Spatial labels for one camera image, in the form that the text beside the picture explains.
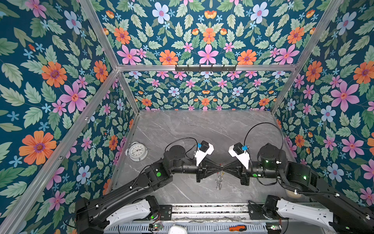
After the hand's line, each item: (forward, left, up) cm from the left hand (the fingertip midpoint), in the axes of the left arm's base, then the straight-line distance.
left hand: (222, 170), depth 53 cm
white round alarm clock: (+28, +47, -31) cm, 63 cm away
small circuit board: (-13, +31, -34) cm, 48 cm away
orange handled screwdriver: (-16, -10, -32) cm, 37 cm away
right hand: (+2, -1, -3) cm, 4 cm away
